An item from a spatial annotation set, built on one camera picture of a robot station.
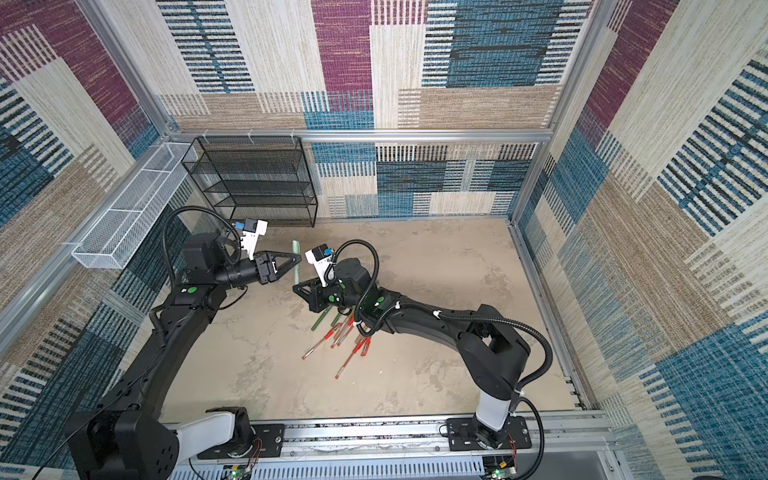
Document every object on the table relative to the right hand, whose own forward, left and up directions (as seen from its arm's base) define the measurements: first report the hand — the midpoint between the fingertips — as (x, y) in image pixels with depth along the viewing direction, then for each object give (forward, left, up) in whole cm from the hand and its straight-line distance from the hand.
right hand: (296, 292), depth 75 cm
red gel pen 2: (-5, -14, -23) cm, 27 cm away
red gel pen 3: (-1, -9, -22) cm, 24 cm away
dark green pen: (+4, -2, -22) cm, 22 cm away
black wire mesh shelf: (+50, +21, -3) cm, 54 cm away
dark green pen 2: (+3, -6, -22) cm, 23 cm away
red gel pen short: (-5, -16, -23) cm, 28 cm away
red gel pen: (-1, -4, -23) cm, 23 cm away
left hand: (+5, -1, +8) cm, 10 cm away
